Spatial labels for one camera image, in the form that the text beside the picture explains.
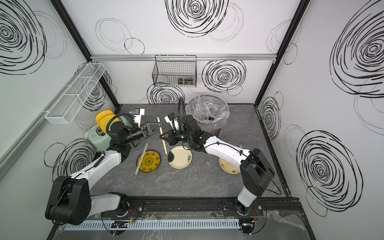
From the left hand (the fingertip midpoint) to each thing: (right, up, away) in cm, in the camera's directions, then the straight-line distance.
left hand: (161, 126), depth 73 cm
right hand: (-1, -6, +1) cm, 6 cm away
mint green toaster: (-36, -8, +10) cm, 38 cm away
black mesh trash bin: (+27, +7, +21) cm, 35 cm away
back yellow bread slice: (-37, +6, +12) cm, 39 cm away
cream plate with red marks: (+36, -25, +13) cm, 46 cm away
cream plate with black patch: (+7, -20, +19) cm, 29 cm away
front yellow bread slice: (-34, +3, +10) cm, 36 cm away
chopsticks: (0, -3, +1) cm, 3 cm away
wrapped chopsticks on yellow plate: (-16, -20, +16) cm, 30 cm away
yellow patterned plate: (-10, -23, +17) cm, 30 cm away
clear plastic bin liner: (+27, +8, +21) cm, 35 cm away
